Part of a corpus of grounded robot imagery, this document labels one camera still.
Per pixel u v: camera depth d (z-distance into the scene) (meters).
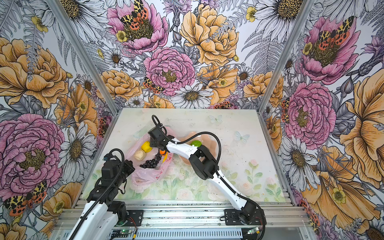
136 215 0.74
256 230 0.71
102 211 0.54
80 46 0.86
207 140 0.99
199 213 0.78
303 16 0.74
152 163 0.90
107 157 0.71
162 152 0.92
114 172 0.63
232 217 0.73
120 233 0.71
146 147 0.94
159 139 0.80
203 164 0.63
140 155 0.91
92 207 0.51
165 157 0.92
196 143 0.94
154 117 0.81
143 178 0.78
